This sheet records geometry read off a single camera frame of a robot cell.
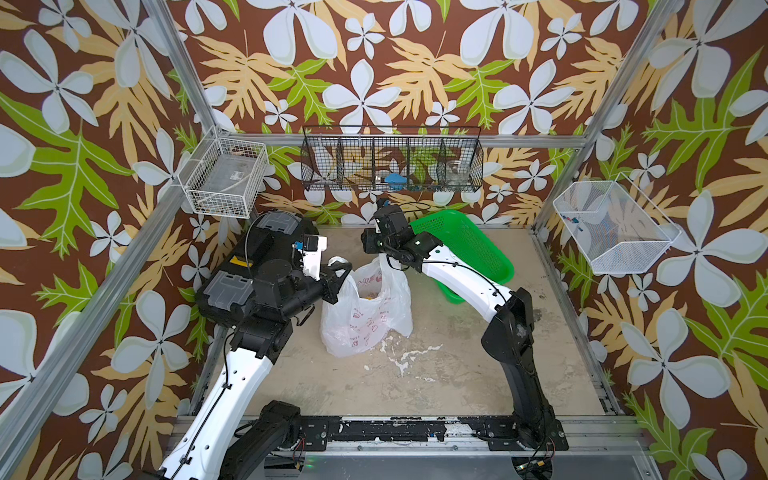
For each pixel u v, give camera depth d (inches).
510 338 21.3
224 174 33.9
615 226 32.6
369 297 27.2
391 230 25.8
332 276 23.1
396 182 36.9
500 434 28.9
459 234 44.7
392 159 38.8
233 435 17.2
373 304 28.3
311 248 22.8
